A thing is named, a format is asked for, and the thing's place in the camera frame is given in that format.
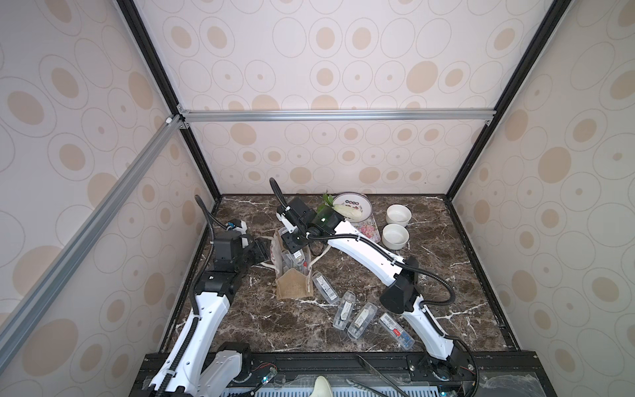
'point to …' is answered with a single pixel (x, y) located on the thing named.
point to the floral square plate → (369, 228)
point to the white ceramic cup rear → (398, 214)
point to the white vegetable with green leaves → (348, 212)
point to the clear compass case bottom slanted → (362, 321)
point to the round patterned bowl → (358, 200)
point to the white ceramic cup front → (394, 236)
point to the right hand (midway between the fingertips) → (298, 237)
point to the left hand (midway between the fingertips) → (270, 240)
